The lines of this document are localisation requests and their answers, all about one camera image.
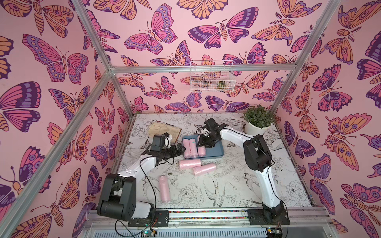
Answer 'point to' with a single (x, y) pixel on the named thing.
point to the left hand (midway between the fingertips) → (181, 149)
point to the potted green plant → (258, 119)
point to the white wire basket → (212, 76)
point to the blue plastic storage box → (216, 150)
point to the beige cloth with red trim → (158, 128)
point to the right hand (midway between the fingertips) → (195, 147)
